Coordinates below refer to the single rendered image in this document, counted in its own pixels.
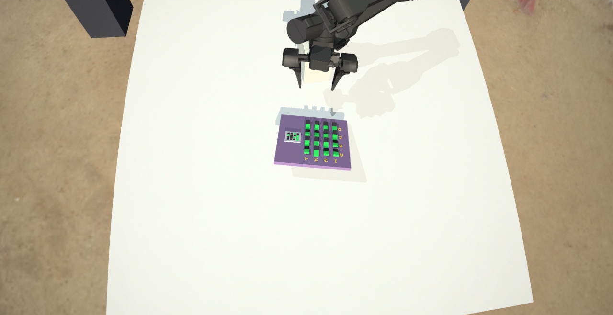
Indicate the purple switch panel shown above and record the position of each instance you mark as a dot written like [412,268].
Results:
[313,142]

